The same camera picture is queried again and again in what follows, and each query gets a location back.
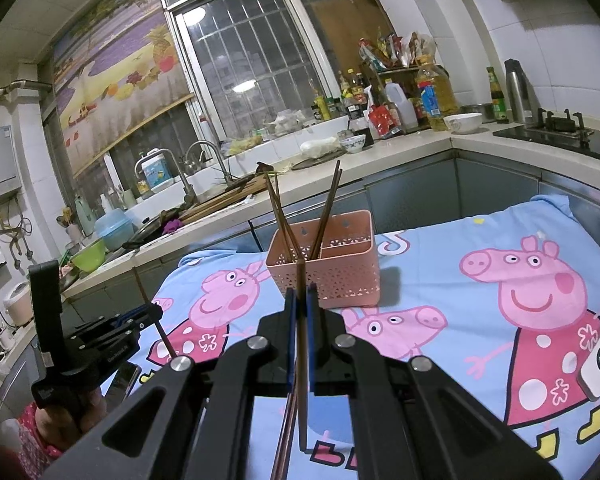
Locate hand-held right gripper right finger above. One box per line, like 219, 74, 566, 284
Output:
306, 285, 563, 480

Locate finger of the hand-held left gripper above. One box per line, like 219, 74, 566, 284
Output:
76, 320, 145, 362
69, 304, 164, 339

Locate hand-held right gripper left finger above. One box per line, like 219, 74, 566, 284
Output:
40, 287, 298, 480

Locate pink plastic utensil basket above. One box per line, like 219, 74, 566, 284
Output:
265, 210, 381, 310

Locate dark wooden chopstick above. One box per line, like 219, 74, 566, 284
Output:
307, 159, 342, 258

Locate pile of wooden chopsticks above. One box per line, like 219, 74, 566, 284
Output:
270, 392, 301, 480

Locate person's left hand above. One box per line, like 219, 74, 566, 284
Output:
37, 390, 106, 441

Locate white rice cooker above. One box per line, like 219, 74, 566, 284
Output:
2, 282, 33, 328

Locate black smartphone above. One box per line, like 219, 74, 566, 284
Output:
104, 362, 142, 413

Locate green plastic bowl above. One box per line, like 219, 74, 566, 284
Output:
71, 238, 107, 273

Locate blue plastic dome container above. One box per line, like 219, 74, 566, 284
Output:
95, 210, 133, 251

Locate black wok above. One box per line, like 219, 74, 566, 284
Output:
122, 215, 163, 251

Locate pale green bottle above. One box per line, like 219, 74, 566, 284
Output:
74, 196, 96, 236

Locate red floral clothing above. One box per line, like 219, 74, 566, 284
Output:
17, 402, 61, 478

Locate wooden cutting board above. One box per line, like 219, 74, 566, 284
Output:
180, 172, 276, 223

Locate tall steel faucet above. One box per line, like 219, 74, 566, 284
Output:
134, 147, 197, 206

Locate white bottle with blue label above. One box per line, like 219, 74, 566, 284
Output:
140, 155, 173, 196

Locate white gas water heater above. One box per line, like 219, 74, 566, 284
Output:
0, 127, 22, 204

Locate curved steel faucet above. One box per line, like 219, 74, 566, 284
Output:
184, 140, 231, 183

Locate blue cartoon pig blanket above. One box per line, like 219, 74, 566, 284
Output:
130, 195, 600, 480

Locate white radish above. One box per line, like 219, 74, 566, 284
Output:
299, 138, 338, 158

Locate small blue patterned bowl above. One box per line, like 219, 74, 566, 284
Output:
339, 133, 367, 154

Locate kitchen counter with steel cabinets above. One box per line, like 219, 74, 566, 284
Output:
0, 130, 600, 411

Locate white plastic bags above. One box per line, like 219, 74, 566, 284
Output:
262, 110, 306, 136

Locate red packet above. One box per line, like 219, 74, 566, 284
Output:
367, 105, 396, 138

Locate metal exhaust pipe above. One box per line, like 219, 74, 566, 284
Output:
0, 80, 56, 128

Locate white plastic jug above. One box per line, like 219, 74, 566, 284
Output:
382, 81, 418, 133

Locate row of condiment bottles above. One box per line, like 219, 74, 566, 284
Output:
310, 69, 381, 122

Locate white bowl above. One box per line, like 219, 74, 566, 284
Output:
442, 112, 483, 134

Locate large cooking oil bottle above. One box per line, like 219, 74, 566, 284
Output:
416, 55, 460, 132

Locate wooden shelf rack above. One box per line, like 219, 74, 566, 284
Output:
362, 62, 426, 91

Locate barred window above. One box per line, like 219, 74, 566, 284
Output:
157, 0, 396, 146

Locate pile of snack packets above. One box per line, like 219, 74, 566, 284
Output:
357, 30, 438, 71

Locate green sauce bottle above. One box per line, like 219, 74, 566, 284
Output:
486, 66, 509, 122

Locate black gas stove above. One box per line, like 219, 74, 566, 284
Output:
492, 107, 600, 166

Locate steel thermos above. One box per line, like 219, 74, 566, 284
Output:
503, 58, 540, 124

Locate fruit wall poster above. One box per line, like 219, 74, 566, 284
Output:
52, 0, 196, 171

